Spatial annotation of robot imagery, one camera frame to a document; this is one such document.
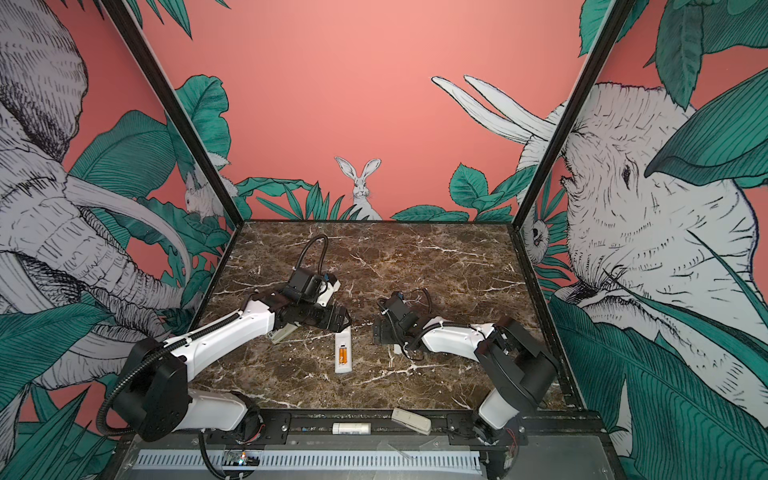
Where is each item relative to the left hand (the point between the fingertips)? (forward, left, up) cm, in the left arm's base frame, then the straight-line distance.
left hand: (339, 314), depth 84 cm
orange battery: (-9, -1, -9) cm, 12 cm away
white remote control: (-4, 0, -9) cm, 9 cm away
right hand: (-2, -11, -7) cm, 13 cm away
